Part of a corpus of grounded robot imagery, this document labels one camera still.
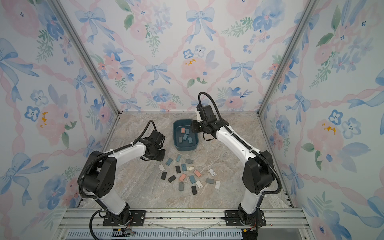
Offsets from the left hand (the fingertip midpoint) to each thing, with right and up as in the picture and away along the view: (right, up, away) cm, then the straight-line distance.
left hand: (162, 156), depth 94 cm
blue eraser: (+17, +9, +9) cm, 22 cm away
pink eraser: (+12, +16, +14) cm, 24 cm away
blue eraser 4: (+4, -4, -1) cm, 6 cm away
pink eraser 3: (+22, -9, -5) cm, 24 cm away
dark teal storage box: (+14, +5, +7) cm, 16 cm away
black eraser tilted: (+7, -12, -7) cm, 15 cm away
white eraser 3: (+23, -14, -10) cm, 29 cm away
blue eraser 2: (+14, +12, +10) cm, 21 cm away
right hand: (+20, +20, -7) cm, 29 cm away
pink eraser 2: (+13, -11, -6) cm, 18 cm away
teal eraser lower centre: (+19, -12, -6) cm, 23 cm away
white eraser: (0, -6, -4) cm, 7 cm away
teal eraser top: (+10, -2, +1) cm, 10 cm away
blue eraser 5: (+14, -6, -2) cm, 15 cm away
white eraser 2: (+31, -9, -5) cm, 32 cm away
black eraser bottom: (+20, -17, -10) cm, 28 cm away
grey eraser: (+11, +10, +9) cm, 17 cm away
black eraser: (+10, -7, -3) cm, 13 cm away
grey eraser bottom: (+13, -15, -9) cm, 22 cm away
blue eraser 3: (+15, +15, +13) cm, 25 cm away
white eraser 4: (+33, -14, -10) cm, 37 cm away
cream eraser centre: (+18, -7, -3) cm, 19 cm away
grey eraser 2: (+29, -13, -8) cm, 33 cm away
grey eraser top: (+17, -3, +1) cm, 17 cm away
